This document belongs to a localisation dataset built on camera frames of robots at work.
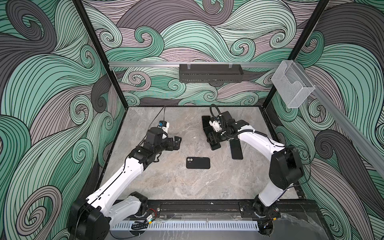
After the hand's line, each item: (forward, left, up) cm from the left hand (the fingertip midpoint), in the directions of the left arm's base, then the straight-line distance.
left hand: (174, 137), depth 79 cm
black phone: (+5, -40, -21) cm, 45 cm away
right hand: (+5, -22, -8) cm, 24 cm away
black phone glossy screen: (+1, -23, -10) cm, 25 cm away
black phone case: (-5, -14, -20) cm, 25 cm away
